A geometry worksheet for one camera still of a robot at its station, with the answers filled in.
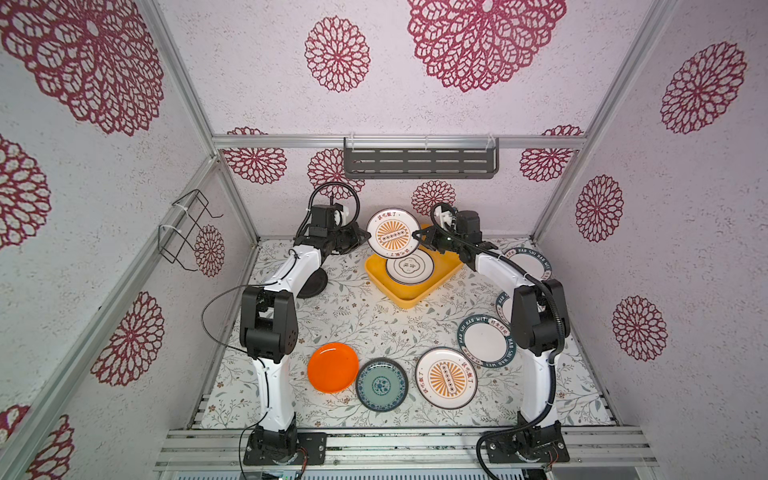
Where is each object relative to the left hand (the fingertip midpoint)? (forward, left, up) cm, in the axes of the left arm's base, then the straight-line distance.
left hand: (370, 237), depth 93 cm
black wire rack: (-4, +48, +15) cm, 50 cm away
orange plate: (-32, +12, -24) cm, 42 cm away
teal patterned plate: (-39, -3, -20) cm, 43 cm away
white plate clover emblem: (+2, -15, -19) cm, 24 cm away
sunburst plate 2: (-37, -21, -20) cm, 47 cm away
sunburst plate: (+2, -7, 0) cm, 7 cm away
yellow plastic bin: (+1, -27, -17) cm, 31 cm away
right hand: (+2, -13, +1) cm, 14 cm away
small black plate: (-4, +20, -20) cm, 28 cm away
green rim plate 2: (+6, -60, -20) cm, 64 cm away
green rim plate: (-25, -36, -22) cm, 49 cm away
